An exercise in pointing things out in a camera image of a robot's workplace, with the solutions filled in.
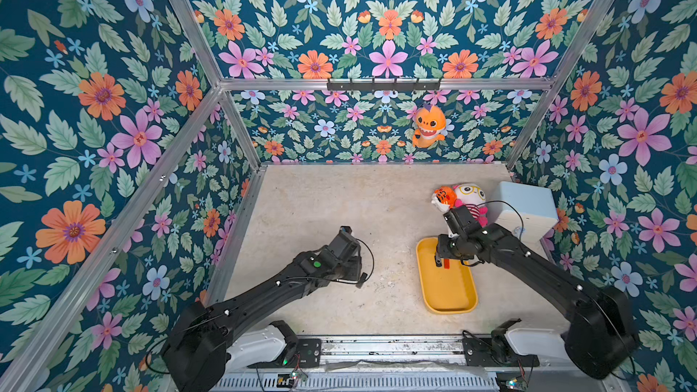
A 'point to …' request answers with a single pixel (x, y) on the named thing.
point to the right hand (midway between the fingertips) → (441, 247)
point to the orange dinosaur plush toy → (430, 122)
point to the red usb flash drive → (446, 263)
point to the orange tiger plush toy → (444, 198)
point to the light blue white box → (526, 210)
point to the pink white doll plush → (474, 198)
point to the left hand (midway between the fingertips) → (359, 264)
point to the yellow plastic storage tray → (446, 290)
